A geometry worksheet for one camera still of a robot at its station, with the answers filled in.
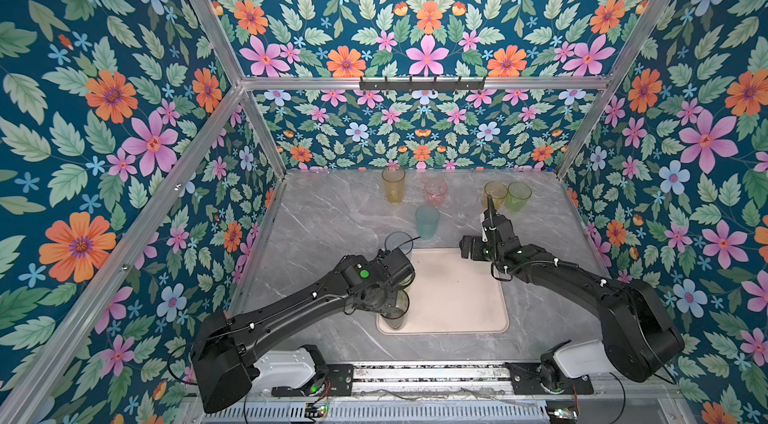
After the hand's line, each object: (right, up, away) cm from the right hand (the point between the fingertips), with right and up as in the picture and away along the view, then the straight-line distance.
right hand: (472, 242), depth 90 cm
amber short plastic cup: (+13, +16, +15) cm, 25 cm away
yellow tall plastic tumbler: (-25, +20, +10) cm, 33 cm away
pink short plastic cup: (-10, +16, +16) cm, 24 cm away
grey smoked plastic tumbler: (-23, -13, -25) cm, 36 cm away
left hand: (-24, -13, -17) cm, 32 cm away
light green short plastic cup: (+21, +15, +17) cm, 31 cm away
